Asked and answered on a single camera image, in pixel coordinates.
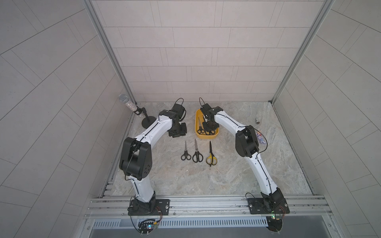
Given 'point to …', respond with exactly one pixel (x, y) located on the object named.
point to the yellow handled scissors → (212, 160)
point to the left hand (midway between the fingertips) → (185, 132)
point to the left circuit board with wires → (146, 226)
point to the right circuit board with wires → (275, 222)
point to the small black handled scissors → (185, 155)
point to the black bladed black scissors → (198, 156)
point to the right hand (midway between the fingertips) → (208, 128)
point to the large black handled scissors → (201, 130)
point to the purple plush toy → (260, 137)
